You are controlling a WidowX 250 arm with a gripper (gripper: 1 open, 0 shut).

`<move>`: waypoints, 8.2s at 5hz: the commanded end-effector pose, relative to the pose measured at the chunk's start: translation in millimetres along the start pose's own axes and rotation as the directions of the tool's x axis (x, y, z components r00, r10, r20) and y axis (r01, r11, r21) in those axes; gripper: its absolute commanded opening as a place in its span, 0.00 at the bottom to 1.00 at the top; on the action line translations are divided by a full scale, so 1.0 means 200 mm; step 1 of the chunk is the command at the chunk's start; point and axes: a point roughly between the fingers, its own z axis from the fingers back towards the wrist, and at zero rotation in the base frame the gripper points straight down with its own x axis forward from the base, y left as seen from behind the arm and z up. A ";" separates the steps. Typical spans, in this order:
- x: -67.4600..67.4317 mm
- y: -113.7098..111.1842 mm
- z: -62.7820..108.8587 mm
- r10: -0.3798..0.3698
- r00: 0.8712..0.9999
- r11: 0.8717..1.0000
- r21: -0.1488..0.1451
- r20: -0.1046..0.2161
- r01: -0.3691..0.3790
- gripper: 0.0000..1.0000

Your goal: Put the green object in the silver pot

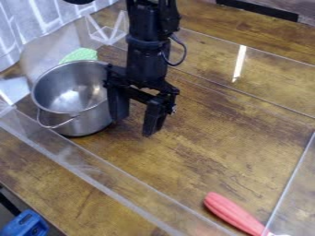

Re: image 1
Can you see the black bar on table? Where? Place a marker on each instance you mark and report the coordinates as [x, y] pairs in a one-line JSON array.
[[264, 10]]

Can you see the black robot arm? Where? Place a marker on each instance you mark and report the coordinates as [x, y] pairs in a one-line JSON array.
[[154, 21]]

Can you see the green sponge object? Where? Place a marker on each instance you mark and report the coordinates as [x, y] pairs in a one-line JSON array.
[[79, 54]]

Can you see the blue plastic object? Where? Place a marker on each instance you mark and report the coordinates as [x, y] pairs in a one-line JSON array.
[[28, 224]]

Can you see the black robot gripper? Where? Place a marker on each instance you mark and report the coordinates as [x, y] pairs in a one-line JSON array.
[[140, 81]]

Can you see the red ridged plastic object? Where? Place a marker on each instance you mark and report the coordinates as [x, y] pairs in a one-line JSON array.
[[232, 214]]

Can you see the silver metal pot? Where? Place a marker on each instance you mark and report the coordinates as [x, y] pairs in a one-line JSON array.
[[71, 98]]

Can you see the clear acrylic enclosure wall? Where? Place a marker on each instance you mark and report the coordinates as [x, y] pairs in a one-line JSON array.
[[242, 140]]

